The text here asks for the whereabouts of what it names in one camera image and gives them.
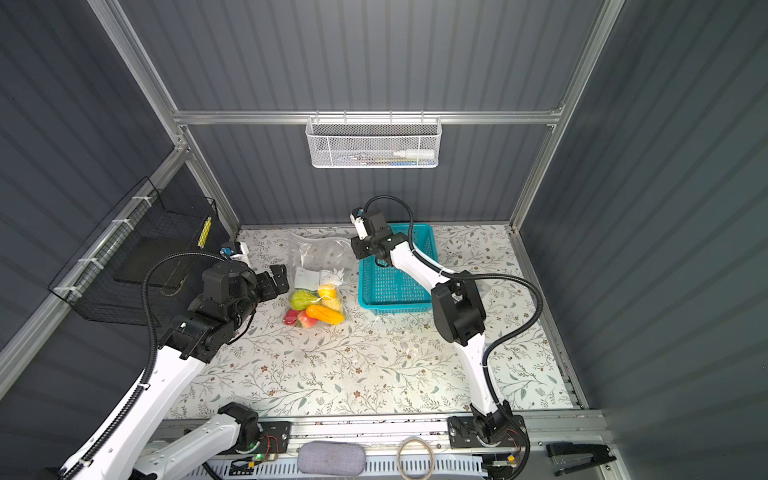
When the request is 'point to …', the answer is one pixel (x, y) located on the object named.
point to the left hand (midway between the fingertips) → (269, 272)
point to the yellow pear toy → (329, 296)
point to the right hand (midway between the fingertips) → (360, 242)
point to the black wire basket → (105, 281)
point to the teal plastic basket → (383, 291)
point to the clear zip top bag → (322, 272)
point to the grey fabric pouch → (331, 458)
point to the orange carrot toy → (324, 314)
